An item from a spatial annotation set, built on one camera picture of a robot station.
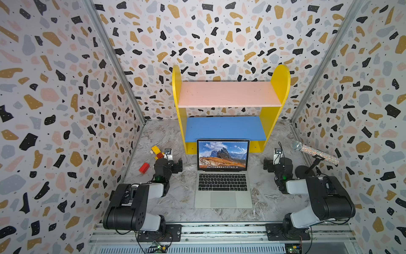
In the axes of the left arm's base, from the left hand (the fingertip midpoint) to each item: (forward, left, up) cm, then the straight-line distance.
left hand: (173, 157), depth 92 cm
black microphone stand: (-7, -77, -6) cm, 77 cm away
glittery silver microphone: (-3, -66, +15) cm, 67 cm away
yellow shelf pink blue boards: (+42, -37, 0) cm, 56 cm away
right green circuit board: (-44, -59, -8) cm, 74 cm away
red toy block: (-4, +17, -4) cm, 18 cm away
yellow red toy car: (+4, +10, -4) cm, 11 cm away
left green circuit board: (-43, +2, -8) cm, 44 cm away
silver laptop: (-11, -28, -7) cm, 31 cm away
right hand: (0, -61, -1) cm, 61 cm away
